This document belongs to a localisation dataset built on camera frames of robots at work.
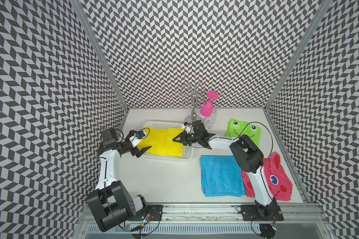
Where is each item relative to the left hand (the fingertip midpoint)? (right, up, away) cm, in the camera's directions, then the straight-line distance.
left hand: (144, 139), depth 81 cm
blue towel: (+44, -21, +3) cm, 49 cm away
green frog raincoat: (+59, +5, +22) cm, 63 cm away
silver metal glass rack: (+28, +24, +6) cm, 38 cm away
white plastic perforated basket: (+24, -8, +7) cm, 26 cm away
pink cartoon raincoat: (+76, -26, +1) cm, 80 cm away
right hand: (+16, -2, +9) cm, 18 cm away
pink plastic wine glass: (+37, +18, +15) cm, 44 cm away
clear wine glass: (+40, +10, +23) cm, 48 cm away
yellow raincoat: (+8, -2, +9) cm, 12 cm away
